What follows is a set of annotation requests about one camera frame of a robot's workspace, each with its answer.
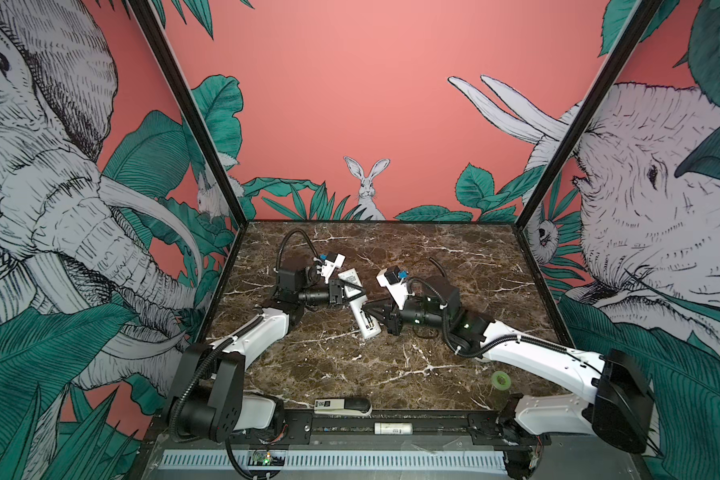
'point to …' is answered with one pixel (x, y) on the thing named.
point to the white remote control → (355, 292)
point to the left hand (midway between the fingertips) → (364, 293)
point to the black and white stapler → (348, 407)
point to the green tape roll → (500, 380)
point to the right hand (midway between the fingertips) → (361, 308)
